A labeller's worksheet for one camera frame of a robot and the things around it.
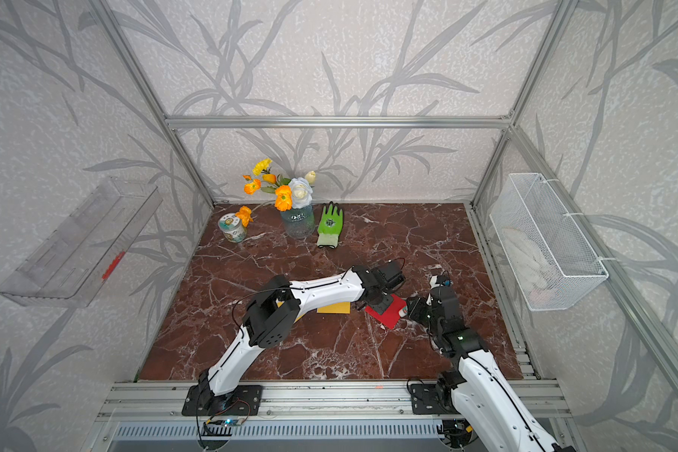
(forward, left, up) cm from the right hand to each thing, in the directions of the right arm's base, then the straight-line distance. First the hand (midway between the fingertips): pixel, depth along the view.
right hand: (408, 299), depth 84 cm
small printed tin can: (+30, +62, -1) cm, 68 cm away
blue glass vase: (+30, +36, +1) cm, 47 cm away
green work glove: (+36, +26, -7) cm, 45 cm away
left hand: (+2, +7, -9) cm, 12 cm away
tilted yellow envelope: (-11, +32, +23) cm, 41 cm away
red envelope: (-4, +5, -3) cm, 7 cm away
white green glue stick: (-3, +2, -1) cm, 4 cm away
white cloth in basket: (-1, -34, +11) cm, 36 cm away
